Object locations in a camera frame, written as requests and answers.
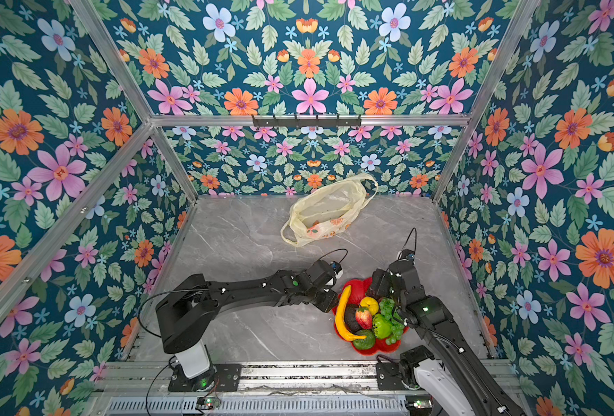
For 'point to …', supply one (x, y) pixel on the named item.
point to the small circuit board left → (207, 403)
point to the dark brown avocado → (350, 319)
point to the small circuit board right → (421, 401)
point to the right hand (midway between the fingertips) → (388, 274)
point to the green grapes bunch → (397, 327)
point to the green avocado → (366, 343)
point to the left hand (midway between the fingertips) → (339, 299)
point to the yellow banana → (341, 326)
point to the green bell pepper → (382, 327)
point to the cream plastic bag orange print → (328, 209)
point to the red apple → (363, 318)
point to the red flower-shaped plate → (359, 290)
